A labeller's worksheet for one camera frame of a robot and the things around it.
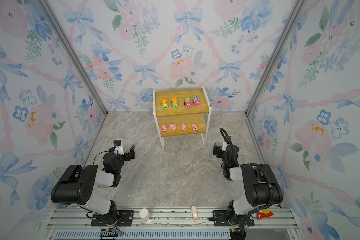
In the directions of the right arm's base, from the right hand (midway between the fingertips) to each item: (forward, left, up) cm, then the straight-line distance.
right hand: (223, 143), depth 94 cm
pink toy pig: (+3, +37, +11) cm, 38 cm away
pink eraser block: (-38, +19, -4) cm, 43 cm away
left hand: (-3, +60, +3) cm, 60 cm away
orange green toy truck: (+6, +30, +28) cm, 41 cm away
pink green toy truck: (+5, +23, +28) cm, 37 cm away
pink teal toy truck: (+6, +19, +28) cm, 34 cm away
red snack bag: (-37, -16, -5) cm, 41 cm away
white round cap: (-40, +43, 0) cm, 59 cm away
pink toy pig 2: (+3, +31, +11) cm, 33 cm away
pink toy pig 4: (+3, +19, +11) cm, 22 cm away
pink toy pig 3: (+3, +25, +11) cm, 28 cm away
